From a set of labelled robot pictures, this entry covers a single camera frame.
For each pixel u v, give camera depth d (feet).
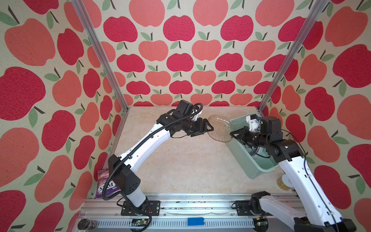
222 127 2.34
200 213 2.41
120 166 1.36
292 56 2.89
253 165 2.33
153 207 2.46
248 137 1.98
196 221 2.26
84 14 2.37
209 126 2.22
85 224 2.02
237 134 2.02
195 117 2.14
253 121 2.09
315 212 1.24
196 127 2.08
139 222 2.35
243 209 2.41
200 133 2.08
